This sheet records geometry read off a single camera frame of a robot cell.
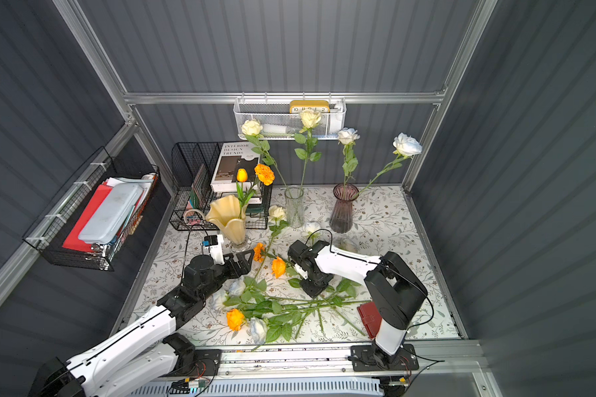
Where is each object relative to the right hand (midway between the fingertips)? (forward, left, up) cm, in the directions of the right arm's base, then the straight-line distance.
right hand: (320, 287), depth 87 cm
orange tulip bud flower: (+23, +27, +23) cm, 42 cm away
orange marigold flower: (+23, +18, +32) cm, 43 cm away
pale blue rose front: (-14, +19, +3) cm, 24 cm away
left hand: (+5, +25, +15) cm, 29 cm away
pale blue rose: (+24, +3, +3) cm, 25 cm away
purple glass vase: (+33, -11, 0) cm, 35 cm away
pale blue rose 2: (-2, +29, +4) cm, 30 cm away
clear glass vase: (+29, +9, +11) cm, 32 cm away
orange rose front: (-11, +28, +2) cm, 30 cm away
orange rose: (+6, +15, +3) cm, 17 cm away
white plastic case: (+5, +60, +31) cm, 68 cm away
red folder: (+2, +69, +28) cm, 75 cm away
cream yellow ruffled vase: (+22, +35, +15) cm, 44 cm away
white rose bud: (+32, +17, +2) cm, 36 cm away
